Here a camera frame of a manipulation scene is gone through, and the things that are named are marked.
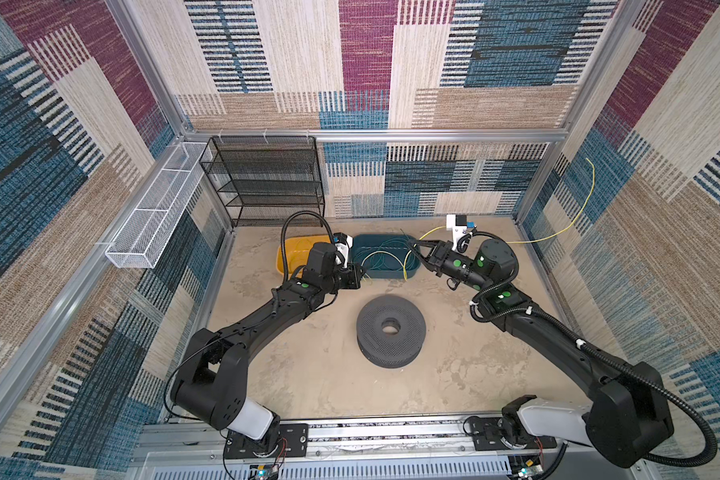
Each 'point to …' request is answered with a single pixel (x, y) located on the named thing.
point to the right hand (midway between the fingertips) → (406, 248)
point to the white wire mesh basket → (145, 236)
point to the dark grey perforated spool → (391, 331)
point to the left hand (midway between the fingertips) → (367, 265)
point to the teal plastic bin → (362, 239)
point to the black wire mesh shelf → (267, 180)
